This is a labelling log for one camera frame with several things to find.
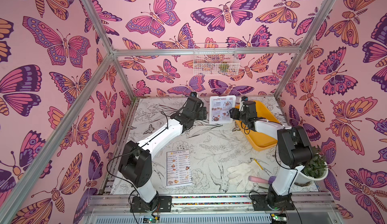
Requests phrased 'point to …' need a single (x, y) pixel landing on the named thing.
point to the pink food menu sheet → (220, 107)
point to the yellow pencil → (258, 164)
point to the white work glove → (240, 174)
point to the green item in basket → (224, 67)
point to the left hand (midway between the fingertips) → (201, 109)
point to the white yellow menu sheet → (178, 170)
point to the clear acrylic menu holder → (234, 105)
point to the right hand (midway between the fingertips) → (235, 109)
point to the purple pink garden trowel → (261, 180)
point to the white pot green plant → (316, 169)
